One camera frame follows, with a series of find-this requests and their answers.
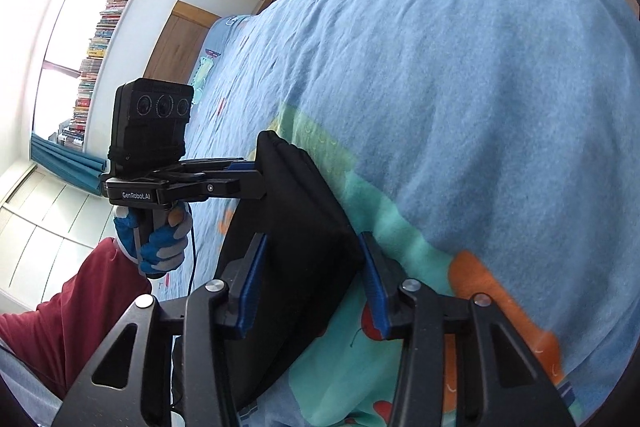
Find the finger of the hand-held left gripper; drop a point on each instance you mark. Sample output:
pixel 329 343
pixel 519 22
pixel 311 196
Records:
pixel 245 186
pixel 240 166

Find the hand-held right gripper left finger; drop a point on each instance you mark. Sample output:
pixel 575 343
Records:
pixel 250 297

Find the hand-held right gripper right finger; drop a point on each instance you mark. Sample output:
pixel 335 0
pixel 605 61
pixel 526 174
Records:
pixel 377 302

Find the black pants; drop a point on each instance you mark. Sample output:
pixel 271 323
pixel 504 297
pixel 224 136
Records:
pixel 300 232

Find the person's left forearm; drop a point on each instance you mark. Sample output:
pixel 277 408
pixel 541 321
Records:
pixel 75 317

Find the person's left hand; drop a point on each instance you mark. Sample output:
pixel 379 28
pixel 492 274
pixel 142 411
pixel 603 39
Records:
pixel 162 247

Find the wooden headboard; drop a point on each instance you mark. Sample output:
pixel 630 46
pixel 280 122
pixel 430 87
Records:
pixel 180 47

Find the teal curtain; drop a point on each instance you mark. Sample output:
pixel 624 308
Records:
pixel 65 162

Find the glass window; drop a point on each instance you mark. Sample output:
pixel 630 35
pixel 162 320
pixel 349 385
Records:
pixel 75 47

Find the row of books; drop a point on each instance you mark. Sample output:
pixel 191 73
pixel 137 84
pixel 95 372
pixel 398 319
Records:
pixel 110 22

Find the white wardrobe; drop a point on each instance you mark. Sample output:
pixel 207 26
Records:
pixel 45 232

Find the printed blue blanket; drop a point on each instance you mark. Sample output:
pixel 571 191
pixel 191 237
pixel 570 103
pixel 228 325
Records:
pixel 450 82

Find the person's grey clothing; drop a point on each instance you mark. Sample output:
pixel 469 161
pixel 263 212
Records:
pixel 25 392

